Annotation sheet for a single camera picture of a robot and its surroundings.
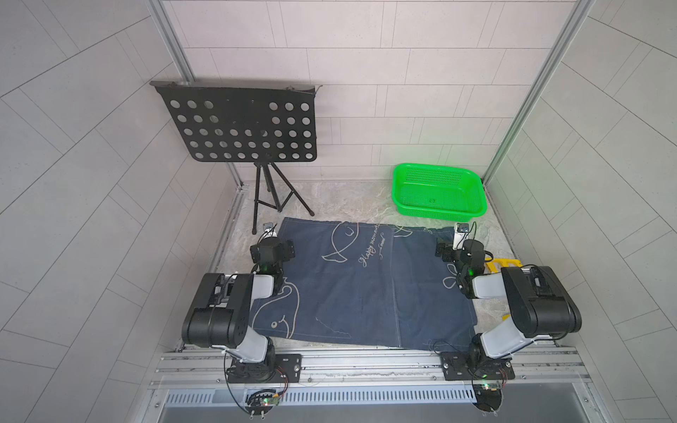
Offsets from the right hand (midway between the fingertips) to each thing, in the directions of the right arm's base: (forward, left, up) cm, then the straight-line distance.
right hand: (450, 234), depth 95 cm
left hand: (+3, +63, +2) cm, 63 cm away
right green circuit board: (-47, +3, -5) cm, 47 cm away
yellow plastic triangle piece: (-11, -14, -5) cm, 18 cm away
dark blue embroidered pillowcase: (-15, +32, -3) cm, 35 cm away
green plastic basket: (+23, -5, -2) cm, 24 cm away
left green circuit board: (-45, +61, 0) cm, 76 cm away
